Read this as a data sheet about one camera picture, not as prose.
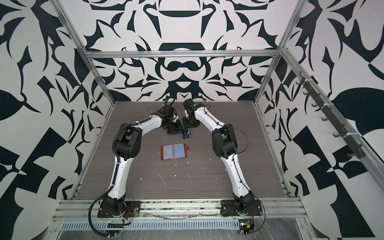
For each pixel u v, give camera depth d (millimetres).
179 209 758
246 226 707
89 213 674
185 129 1014
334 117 548
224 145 616
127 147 605
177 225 649
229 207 742
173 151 936
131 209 743
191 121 870
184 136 1000
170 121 905
